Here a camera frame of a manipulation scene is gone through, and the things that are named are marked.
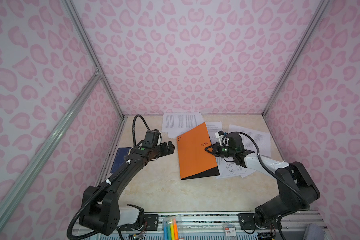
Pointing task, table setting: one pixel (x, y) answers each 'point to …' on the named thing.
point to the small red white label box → (230, 231)
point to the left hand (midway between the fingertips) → (169, 146)
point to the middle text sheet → (212, 128)
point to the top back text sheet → (180, 122)
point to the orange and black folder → (195, 161)
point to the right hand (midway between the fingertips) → (206, 148)
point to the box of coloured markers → (171, 225)
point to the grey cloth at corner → (314, 232)
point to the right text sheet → (262, 139)
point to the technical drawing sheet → (228, 169)
